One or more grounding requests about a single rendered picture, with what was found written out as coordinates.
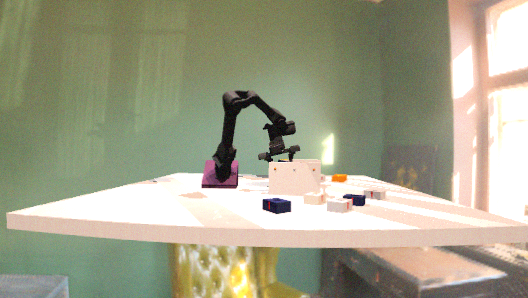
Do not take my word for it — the white block with red arrow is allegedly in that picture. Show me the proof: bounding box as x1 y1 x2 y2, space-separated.
363 189 386 200

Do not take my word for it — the small beige block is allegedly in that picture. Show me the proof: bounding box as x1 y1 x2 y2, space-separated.
304 192 326 205

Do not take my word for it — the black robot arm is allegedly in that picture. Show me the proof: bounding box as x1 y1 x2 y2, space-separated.
212 90 296 178

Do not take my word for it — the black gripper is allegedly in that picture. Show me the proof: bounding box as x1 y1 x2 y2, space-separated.
258 136 300 162

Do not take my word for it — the orange rectangular block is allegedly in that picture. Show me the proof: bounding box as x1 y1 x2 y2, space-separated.
332 175 347 183

